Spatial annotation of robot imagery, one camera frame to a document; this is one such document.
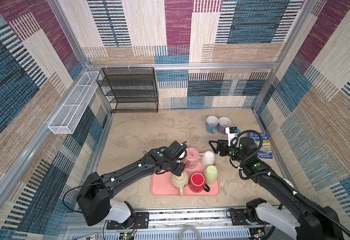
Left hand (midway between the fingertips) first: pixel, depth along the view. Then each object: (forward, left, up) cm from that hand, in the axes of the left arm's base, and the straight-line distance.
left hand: (180, 165), depth 80 cm
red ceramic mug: (-8, -8, -3) cm, 12 cm away
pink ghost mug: (+4, -6, 0) cm, 7 cm away
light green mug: (-4, -16, -1) cm, 16 cm away
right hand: (+9, -18, +7) cm, 21 cm away
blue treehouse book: (+12, -53, -8) cm, 55 cm away
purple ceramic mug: (+35, -32, -7) cm, 48 cm away
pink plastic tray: (-6, +11, -12) cm, 17 cm away
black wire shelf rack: (+56, +35, +7) cm, 66 cm away
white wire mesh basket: (+22, +54, +22) cm, 62 cm away
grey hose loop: (-26, -4, -13) cm, 29 cm away
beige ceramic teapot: (-7, 0, -3) cm, 8 cm away
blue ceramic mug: (+33, -23, -4) cm, 41 cm away
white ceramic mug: (+5, -15, -2) cm, 16 cm away
